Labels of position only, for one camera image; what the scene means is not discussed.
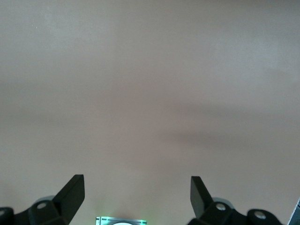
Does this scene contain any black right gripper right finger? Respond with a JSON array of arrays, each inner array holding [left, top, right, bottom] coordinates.
[[187, 176, 285, 225]]

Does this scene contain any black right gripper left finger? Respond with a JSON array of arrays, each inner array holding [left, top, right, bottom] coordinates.
[[0, 174, 85, 225]]

